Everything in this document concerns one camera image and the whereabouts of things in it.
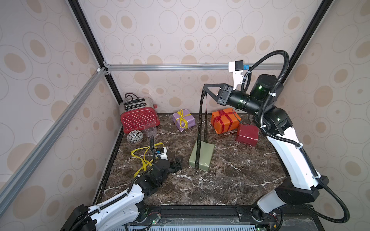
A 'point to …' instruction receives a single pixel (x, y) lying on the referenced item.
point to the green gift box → (205, 154)
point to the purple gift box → (191, 120)
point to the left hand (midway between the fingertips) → (181, 158)
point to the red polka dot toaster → (136, 112)
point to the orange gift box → (225, 121)
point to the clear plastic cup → (151, 129)
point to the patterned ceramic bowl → (135, 136)
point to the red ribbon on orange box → (222, 113)
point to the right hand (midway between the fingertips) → (210, 86)
